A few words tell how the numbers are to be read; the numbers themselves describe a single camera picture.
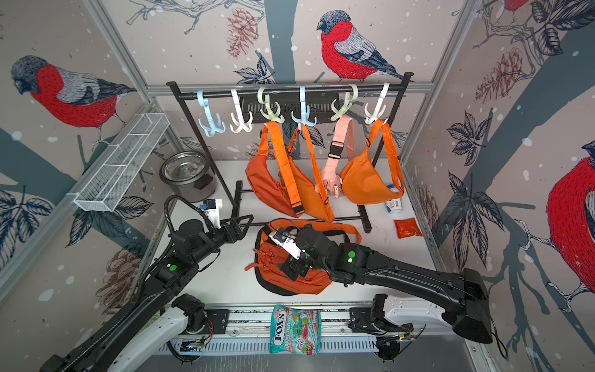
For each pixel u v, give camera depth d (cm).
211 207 66
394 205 97
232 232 66
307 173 83
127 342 46
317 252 50
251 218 72
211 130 67
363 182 87
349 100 65
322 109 70
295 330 69
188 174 101
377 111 68
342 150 74
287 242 58
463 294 41
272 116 68
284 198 85
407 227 94
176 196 59
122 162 78
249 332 72
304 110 64
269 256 84
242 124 67
